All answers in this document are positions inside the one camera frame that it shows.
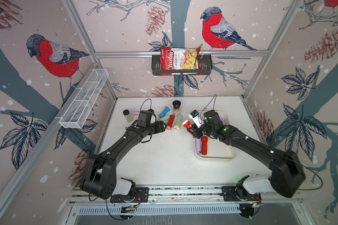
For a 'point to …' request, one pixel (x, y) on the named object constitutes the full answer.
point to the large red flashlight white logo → (187, 124)
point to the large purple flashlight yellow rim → (198, 145)
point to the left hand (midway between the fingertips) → (165, 123)
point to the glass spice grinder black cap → (176, 105)
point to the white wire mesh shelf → (84, 99)
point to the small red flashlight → (170, 122)
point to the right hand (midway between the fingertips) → (190, 126)
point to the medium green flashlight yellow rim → (165, 118)
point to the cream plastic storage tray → (218, 151)
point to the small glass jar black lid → (128, 116)
